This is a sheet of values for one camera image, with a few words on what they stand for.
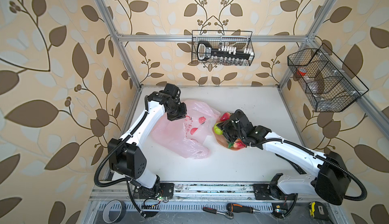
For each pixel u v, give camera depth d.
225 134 0.72
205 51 0.85
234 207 0.68
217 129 0.79
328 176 0.39
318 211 0.67
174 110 0.68
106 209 0.70
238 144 0.80
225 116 0.87
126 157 0.42
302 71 0.81
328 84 0.74
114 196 0.74
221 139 0.89
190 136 0.94
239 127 0.61
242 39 0.91
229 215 0.67
